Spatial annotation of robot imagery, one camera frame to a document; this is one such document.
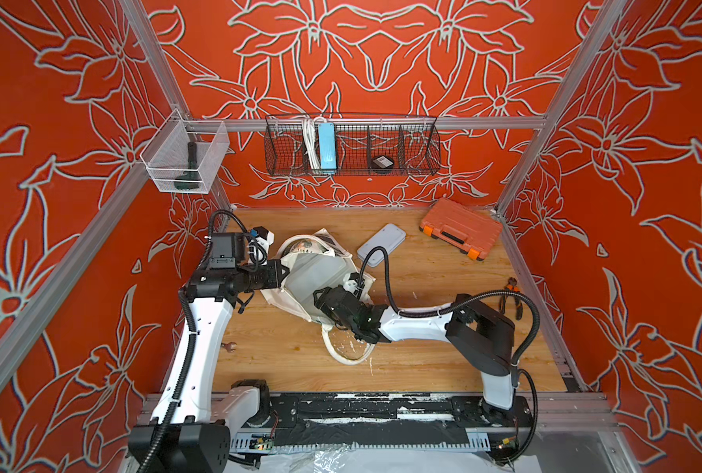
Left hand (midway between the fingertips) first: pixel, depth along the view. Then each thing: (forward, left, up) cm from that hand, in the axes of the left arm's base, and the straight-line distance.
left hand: (285, 268), depth 74 cm
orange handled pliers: (+13, -70, -22) cm, 74 cm away
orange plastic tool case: (+33, -58, -18) cm, 69 cm away
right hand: (+1, -5, -14) cm, 15 cm away
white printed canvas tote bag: (+11, -6, -12) cm, 17 cm away
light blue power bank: (+37, -7, +11) cm, 40 cm away
